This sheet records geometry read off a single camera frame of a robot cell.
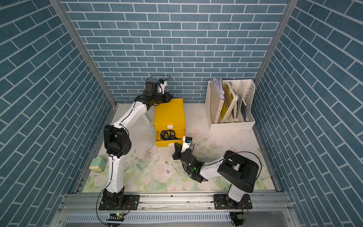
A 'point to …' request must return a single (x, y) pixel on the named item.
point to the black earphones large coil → (168, 135)
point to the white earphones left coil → (168, 169)
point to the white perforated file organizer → (243, 114)
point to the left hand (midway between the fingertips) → (176, 97)
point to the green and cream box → (98, 164)
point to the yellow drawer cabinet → (169, 122)
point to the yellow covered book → (230, 99)
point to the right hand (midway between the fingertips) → (175, 145)
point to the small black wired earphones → (172, 135)
